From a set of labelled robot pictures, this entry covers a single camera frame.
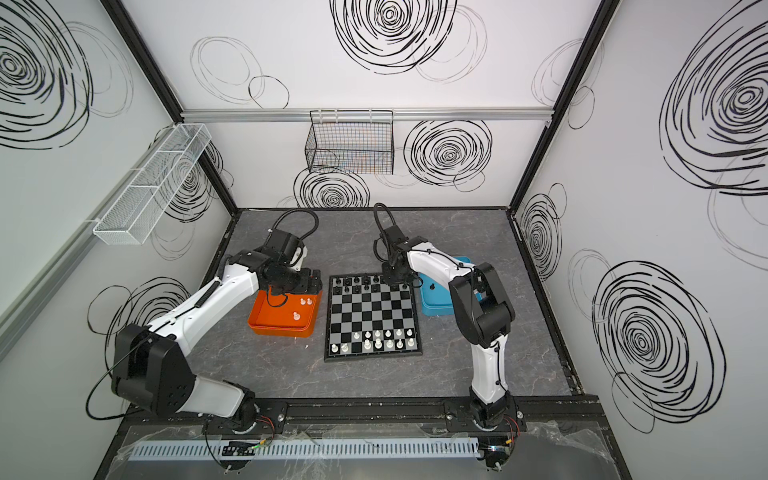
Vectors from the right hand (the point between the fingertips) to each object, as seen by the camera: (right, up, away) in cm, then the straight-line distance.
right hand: (390, 278), depth 94 cm
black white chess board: (-7, -11, -5) cm, 14 cm away
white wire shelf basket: (-64, +18, -23) cm, 70 cm away
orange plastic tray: (-32, -11, -3) cm, 34 cm away
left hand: (-23, 0, -10) cm, 25 cm away
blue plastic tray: (+15, -6, +2) cm, 16 cm away
